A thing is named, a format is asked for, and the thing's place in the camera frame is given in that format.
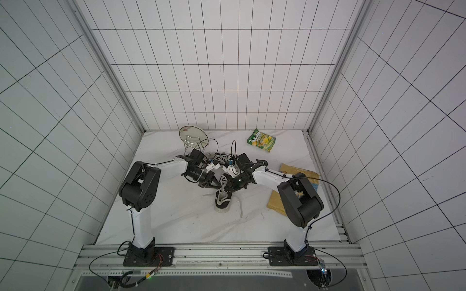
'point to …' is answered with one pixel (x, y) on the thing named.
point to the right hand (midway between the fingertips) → (221, 189)
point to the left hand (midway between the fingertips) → (217, 188)
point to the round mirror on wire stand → (193, 136)
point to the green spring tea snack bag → (261, 140)
